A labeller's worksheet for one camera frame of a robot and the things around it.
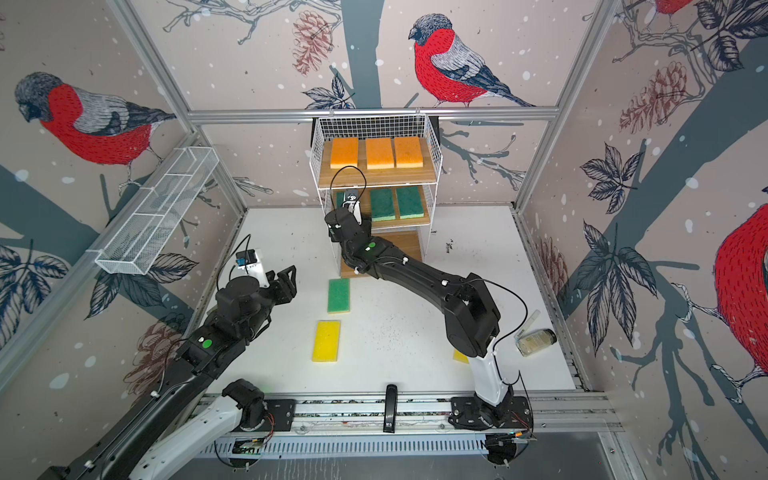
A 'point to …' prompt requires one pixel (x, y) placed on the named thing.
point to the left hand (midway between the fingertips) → (284, 269)
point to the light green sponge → (339, 295)
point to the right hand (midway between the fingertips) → (340, 222)
